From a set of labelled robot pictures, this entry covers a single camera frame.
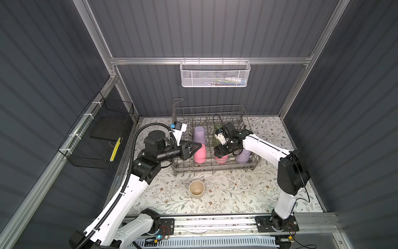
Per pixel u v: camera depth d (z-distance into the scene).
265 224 0.73
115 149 0.69
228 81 0.92
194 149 0.62
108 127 0.75
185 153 0.57
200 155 0.87
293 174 0.51
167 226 0.73
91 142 0.72
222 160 0.91
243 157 0.85
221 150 0.79
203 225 0.75
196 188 0.85
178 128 0.58
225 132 0.74
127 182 0.45
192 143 0.60
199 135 0.91
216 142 0.87
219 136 0.83
